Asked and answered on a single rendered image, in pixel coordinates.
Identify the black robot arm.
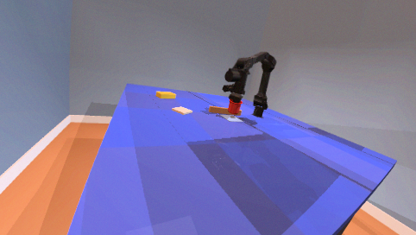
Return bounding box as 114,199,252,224
223,52,277,118

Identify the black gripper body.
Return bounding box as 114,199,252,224
229,81,246,101

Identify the red cup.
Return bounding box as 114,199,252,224
228,99,243,114

